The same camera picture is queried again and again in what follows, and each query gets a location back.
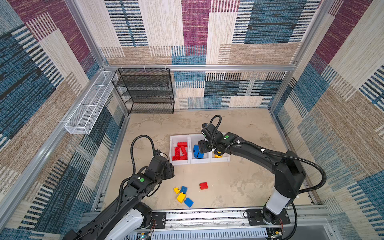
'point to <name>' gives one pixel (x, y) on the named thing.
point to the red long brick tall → (177, 151)
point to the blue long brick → (184, 189)
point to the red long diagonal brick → (184, 151)
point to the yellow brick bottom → (181, 197)
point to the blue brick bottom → (188, 202)
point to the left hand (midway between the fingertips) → (169, 166)
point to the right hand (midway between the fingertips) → (205, 146)
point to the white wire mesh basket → (83, 119)
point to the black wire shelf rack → (145, 90)
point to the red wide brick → (181, 144)
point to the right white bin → (211, 158)
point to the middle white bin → (193, 140)
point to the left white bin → (174, 141)
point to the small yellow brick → (176, 190)
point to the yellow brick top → (216, 156)
